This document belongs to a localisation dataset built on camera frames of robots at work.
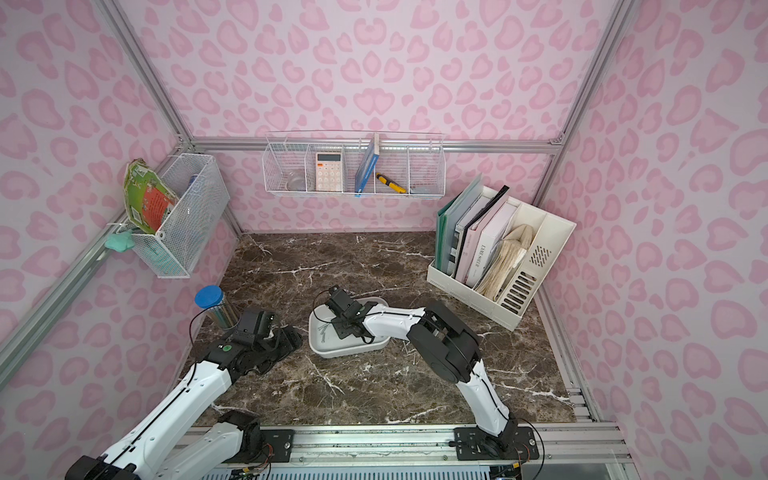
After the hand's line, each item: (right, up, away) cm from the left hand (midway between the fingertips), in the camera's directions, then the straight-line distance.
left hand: (294, 338), depth 83 cm
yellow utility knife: (+27, +47, +15) cm, 56 cm away
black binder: (+46, +30, -1) cm, 55 cm away
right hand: (+11, +2, +12) cm, 17 cm away
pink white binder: (+52, +28, +2) cm, 59 cm away
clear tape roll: (-4, +47, +12) cm, 48 cm away
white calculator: (+7, +50, +12) cm, 52 cm away
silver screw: (+5, 0, +10) cm, 12 cm away
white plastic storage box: (+6, -2, +8) cm, 11 cm away
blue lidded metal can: (-20, +12, -5) cm, 24 cm away
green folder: (+42, +33, -1) cm, 53 cm away
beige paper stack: (+61, +24, +3) cm, 65 cm away
